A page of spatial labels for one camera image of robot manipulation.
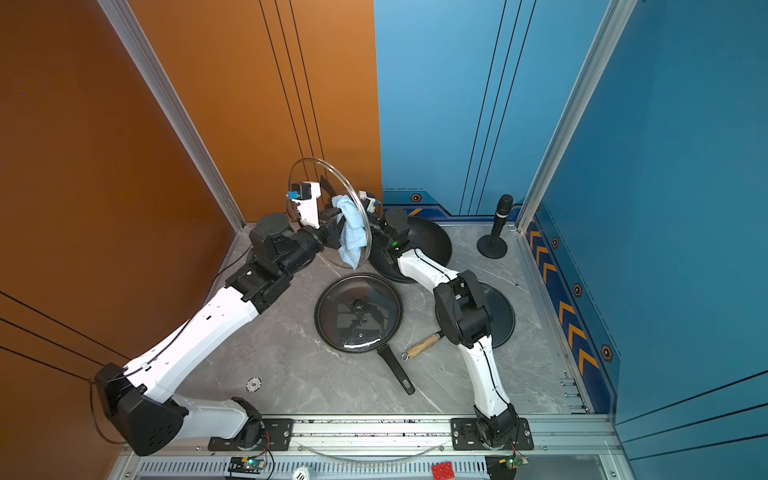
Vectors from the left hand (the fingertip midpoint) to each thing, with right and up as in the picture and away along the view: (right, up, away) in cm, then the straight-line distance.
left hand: (348, 205), depth 67 cm
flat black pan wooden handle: (+24, -36, +22) cm, 48 cm away
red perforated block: (+22, -61, +1) cm, 65 cm away
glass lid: (0, -29, +24) cm, 38 cm away
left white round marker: (-28, -47, +15) cm, 57 cm away
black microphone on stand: (+46, -9, +41) cm, 62 cm away
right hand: (-6, +1, +9) cm, 11 cm away
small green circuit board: (-23, -61, +4) cm, 66 cm away
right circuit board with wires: (+38, -60, +3) cm, 71 cm away
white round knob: (-10, -58, -3) cm, 59 cm away
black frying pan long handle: (+9, -39, +15) cm, 43 cm away
